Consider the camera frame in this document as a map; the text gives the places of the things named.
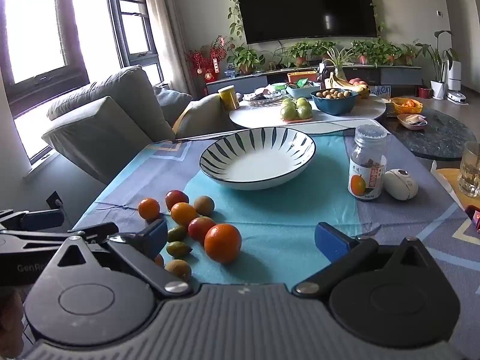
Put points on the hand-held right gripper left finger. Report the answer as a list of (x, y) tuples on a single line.
[(157, 236)]

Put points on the light blue tray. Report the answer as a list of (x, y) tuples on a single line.
[(300, 90)]

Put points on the beige curtain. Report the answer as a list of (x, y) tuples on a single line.
[(165, 18)]

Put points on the large orange mandarin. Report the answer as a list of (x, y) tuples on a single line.
[(223, 243)]

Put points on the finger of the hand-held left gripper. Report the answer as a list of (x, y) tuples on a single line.
[(97, 231), (41, 218)]

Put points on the grey sofa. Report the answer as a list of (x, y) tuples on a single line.
[(101, 120)]

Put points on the red apple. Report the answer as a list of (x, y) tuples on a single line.
[(201, 228), (176, 198)]

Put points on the large dark framed window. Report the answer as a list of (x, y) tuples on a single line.
[(37, 33)]

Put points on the yellow tin can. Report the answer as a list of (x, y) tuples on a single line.
[(228, 97)]

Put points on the red pot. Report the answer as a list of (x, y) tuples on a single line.
[(423, 92)]

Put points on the red berry decoration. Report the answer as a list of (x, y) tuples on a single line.
[(208, 58)]

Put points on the white oval device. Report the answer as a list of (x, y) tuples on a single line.
[(400, 183)]

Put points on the small brown round fruit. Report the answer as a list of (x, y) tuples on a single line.
[(204, 205), (178, 269)]

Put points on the bunch of bananas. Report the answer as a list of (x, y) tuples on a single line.
[(343, 82)]

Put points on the black television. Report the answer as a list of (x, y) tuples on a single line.
[(305, 3)]

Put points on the person's left hand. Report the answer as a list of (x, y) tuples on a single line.
[(9, 322)]

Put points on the spider plant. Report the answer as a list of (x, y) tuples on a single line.
[(339, 60)]

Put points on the orange box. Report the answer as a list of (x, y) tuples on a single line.
[(302, 76)]

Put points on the black wall socket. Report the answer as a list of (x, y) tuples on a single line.
[(54, 199)]

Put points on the pink peach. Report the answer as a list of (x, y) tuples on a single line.
[(358, 81)]

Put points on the striped white ceramic bowl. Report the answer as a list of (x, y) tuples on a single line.
[(257, 161)]

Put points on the blue grey printed tablecloth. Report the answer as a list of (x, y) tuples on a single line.
[(300, 210)]

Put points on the blue bowl of brown fruit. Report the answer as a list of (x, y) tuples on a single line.
[(333, 103)]

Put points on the white robot vacuum dock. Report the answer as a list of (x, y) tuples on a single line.
[(455, 78)]

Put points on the orange plastic basket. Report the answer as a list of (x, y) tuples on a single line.
[(407, 105)]

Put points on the yellow table mat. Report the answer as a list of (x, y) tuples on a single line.
[(448, 183)]

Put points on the small green citrus fruit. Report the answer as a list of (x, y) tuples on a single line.
[(176, 233), (179, 249)]

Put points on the glass jar with orange label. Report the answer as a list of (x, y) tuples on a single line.
[(367, 163)]

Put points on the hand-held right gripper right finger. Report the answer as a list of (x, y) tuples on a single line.
[(330, 238)]

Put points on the white round table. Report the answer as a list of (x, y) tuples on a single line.
[(262, 118)]

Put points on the dark marble round table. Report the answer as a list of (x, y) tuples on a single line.
[(431, 135)]

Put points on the green potted plant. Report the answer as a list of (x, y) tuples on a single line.
[(408, 52), (365, 50), (322, 48), (300, 52), (243, 58)]

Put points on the narrow dark framed window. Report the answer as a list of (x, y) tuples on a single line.
[(131, 18)]

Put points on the pink dish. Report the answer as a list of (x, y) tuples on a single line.
[(412, 120)]

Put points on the beige pillow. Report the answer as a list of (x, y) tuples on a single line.
[(204, 118)]

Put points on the hanging green vine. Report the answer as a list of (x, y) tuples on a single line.
[(375, 7), (234, 7)]

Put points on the red packet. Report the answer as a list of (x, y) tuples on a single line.
[(474, 219)]

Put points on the glass plate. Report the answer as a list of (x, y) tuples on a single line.
[(264, 99)]

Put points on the tall plant in white pot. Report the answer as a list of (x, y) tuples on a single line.
[(438, 56)]

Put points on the glass mug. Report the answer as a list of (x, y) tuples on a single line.
[(470, 172)]

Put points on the grey pillow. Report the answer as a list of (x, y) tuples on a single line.
[(172, 101)]

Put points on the red apple on table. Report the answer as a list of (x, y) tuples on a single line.
[(176, 198)]

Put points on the blue white printed box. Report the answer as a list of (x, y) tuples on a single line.
[(380, 90)]

